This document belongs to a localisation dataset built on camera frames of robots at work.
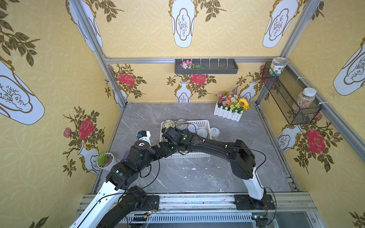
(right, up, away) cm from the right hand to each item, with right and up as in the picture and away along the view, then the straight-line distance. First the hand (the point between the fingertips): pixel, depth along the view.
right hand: (169, 143), depth 87 cm
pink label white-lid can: (+21, +6, +8) cm, 23 cm away
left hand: (-4, +2, -15) cm, 16 cm away
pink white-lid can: (+14, +8, +11) cm, 20 cm away
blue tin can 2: (+7, +11, +5) cm, 14 cm away
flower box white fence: (+42, +24, +12) cm, 49 cm away
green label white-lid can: (+30, +5, +8) cm, 31 cm away
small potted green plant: (-35, -8, -8) cm, 37 cm away
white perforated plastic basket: (+24, +11, +14) cm, 30 cm away
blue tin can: (-1, +12, +8) cm, 14 cm away
